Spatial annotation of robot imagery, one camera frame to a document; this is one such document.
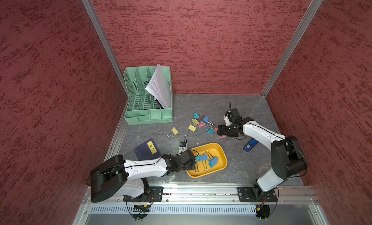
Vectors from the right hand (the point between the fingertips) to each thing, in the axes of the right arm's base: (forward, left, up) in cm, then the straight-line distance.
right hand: (223, 134), depth 92 cm
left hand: (-17, +24, -4) cm, 29 cm away
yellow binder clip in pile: (+12, +18, -2) cm, 22 cm away
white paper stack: (+28, +42, +19) cm, 54 cm away
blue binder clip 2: (-13, +14, -4) cm, 20 cm away
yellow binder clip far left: (+5, +32, -3) cm, 33 cm away
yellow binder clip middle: (+8, +20, -4) cm, 22 cm away
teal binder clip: (+18, +17, -3) cm, 25 cm away
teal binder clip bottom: (-19, +9, -2) cm, 21 cm away
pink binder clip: (+10, +13, -4) cm, 17 cm away
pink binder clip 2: (-5, +2, +7) cm, 9 cm away
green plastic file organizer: (+28, +59, -4) cm, 66 cm away
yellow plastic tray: (-19, +15, -4) cm, 24 cm away
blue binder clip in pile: (+14, +9, -3) cm, 17 cm away
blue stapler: (-7, -17, -2) cm, 18 cm away
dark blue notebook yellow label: (-8, +49, -4) cm, 50 cm away
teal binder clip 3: (-14, +18, -3) cm, 23 cm away
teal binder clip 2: (+6, +7, -5) cm, 10 cm away
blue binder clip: (-17, +8, -2) cm, 19 cm away
